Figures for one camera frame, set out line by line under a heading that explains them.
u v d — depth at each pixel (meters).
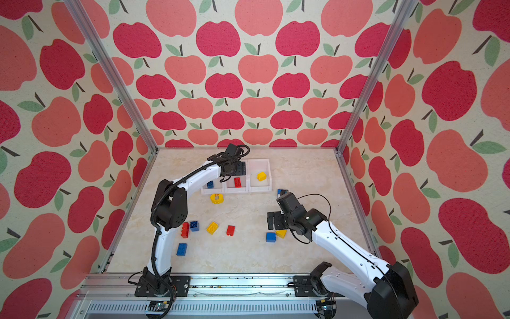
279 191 1.01
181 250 0.81
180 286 0.75
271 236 0.86
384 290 0.38
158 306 0.72
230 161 0.76
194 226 0.86
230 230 0.88
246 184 0.98
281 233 0.86
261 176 1.05
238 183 1.04
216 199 0.96
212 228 0.89
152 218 0.56
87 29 0.74
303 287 0.73
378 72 0.86
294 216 0.59
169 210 0.57
